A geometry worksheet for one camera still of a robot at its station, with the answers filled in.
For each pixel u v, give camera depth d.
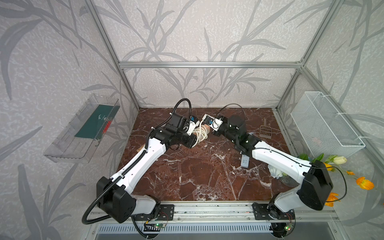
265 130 1.05
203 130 0.77
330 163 0.63
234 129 0.57
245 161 0.89
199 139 0.74
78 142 0.64
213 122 0.62
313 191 0.41
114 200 0.39
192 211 0.75
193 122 0.68
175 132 0.58
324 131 0.64
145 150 0.47
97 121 0.69
